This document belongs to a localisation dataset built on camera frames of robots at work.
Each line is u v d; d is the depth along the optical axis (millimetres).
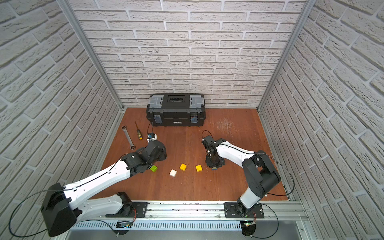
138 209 740
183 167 874
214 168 850
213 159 747
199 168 873
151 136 703
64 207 384
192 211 758
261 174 454
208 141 731
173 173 850
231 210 736
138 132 1025
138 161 553
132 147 967
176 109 950
